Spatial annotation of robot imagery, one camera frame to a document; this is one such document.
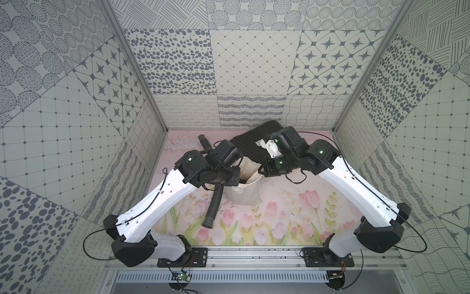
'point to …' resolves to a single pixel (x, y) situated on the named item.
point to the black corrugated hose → (208, 221)
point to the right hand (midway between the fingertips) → (261, 172)
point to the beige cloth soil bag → (248, 192)
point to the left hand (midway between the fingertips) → (236, 172)
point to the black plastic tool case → (245, 143)
